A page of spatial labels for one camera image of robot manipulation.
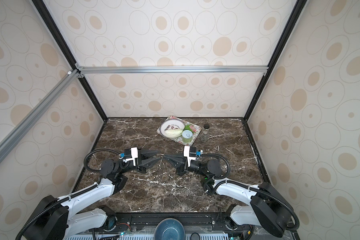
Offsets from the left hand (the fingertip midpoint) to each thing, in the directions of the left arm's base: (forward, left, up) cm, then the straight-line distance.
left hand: (161, 158), depth 60 cm
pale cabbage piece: (+36, -2, -30) cm, 47 cm away
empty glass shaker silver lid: (+32, -23, -30) cm, 49 cm away
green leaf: (+38, -11, -26) cm, 47 cm away
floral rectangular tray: (+43, -18, -34) cm, 57 cm away
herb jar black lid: (+37, -24, -26) cm, 51 cm away
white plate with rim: (+43, 0, -33) cm, 55 cm away
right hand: (0, -2, 0) cm, 2 cm away
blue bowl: (-21, -2, -31) cm, 38 cm away
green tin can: (+32, -11, -29) cm, 45 cm away
